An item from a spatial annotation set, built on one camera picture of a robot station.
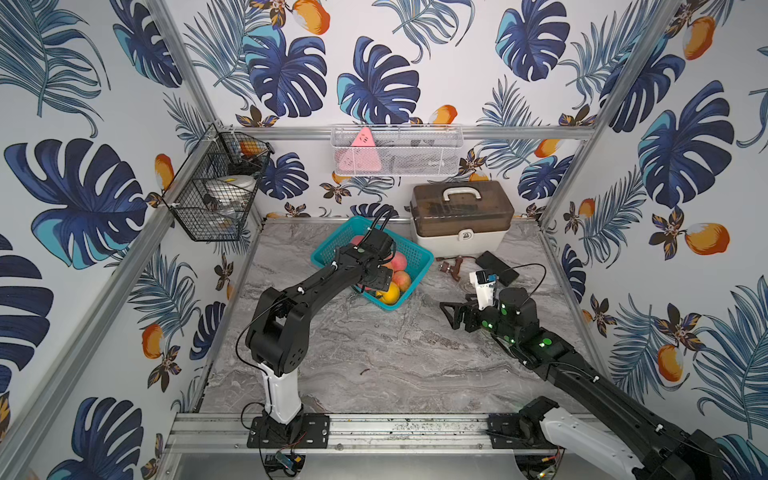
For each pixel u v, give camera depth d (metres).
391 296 0.92
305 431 0.77
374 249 0.72
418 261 1.02
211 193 0.83
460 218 0.93
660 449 0.41
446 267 1.03
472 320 0.68
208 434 0.77
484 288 0.69
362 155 0.90
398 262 1.01
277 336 0.48
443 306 0.74
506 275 1.07
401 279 0.97
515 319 0.59
